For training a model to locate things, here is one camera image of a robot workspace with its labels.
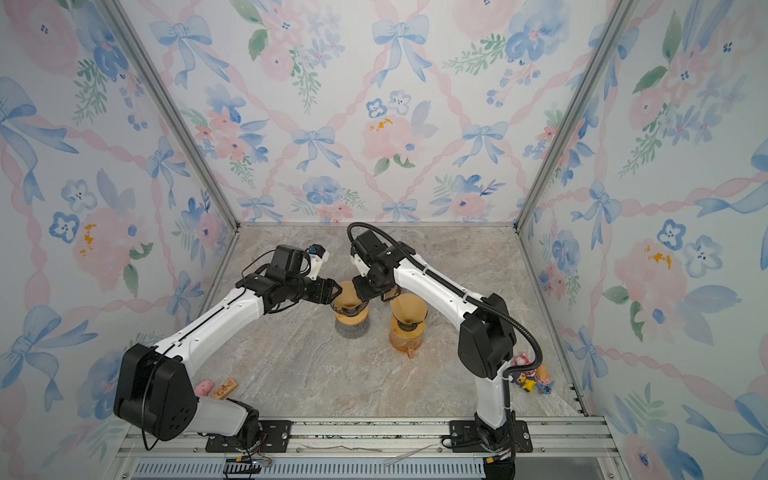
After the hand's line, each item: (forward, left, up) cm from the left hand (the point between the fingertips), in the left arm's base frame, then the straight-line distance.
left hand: (333, 284), depth 84 cm
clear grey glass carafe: (-8, -5, -12) cm, 15 cm away
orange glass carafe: (-11, -21, -16) cm, 29 cm away
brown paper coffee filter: (-7, -21, -1) cm, 22 cm away
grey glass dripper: (-7, -5, -5) cm, 10 cm away
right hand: (0, -9, -2) cm, 9 cm away
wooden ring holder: (-11, -24, -6) cm, 27 cm away
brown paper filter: (-2, -4, -2) cm, 5 cm away
